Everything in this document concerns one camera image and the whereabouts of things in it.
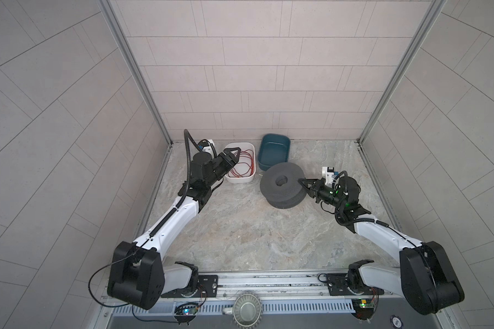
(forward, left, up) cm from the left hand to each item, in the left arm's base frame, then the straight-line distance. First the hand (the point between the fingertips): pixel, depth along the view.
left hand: (243, 150), depth 75 cm
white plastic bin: (+23, +3, -23) cm, 33 cm away
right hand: (-8, -21, -11) cm, 25 cm away
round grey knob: (-47, -2, -26) cm, 54 cm away
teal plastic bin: (+25, -14, -28) cm, 40 cm away
